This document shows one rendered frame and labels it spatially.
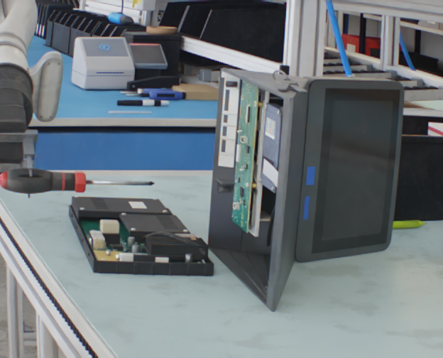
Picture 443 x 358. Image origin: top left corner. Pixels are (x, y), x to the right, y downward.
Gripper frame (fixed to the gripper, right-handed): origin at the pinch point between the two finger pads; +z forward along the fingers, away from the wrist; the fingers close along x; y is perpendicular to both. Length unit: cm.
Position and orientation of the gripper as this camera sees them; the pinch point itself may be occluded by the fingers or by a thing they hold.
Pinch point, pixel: (30, 185)
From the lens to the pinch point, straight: 121.7
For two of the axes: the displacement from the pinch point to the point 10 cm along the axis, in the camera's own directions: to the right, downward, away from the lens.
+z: 2.1, 6.2, -7.6
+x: 1.8, -7.9, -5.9
